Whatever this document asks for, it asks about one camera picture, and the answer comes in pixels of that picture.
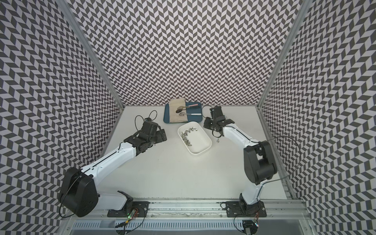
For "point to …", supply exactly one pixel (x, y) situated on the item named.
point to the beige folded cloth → (174, 104)
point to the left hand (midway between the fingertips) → (158, 136)
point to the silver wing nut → (218, 140)
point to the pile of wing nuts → (184, 134)
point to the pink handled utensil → (193, 105)
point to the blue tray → (194, 112)
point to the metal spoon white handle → (184, 114)
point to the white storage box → (194, 137)
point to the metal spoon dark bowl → (179, 110)
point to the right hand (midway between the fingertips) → (206, 125)
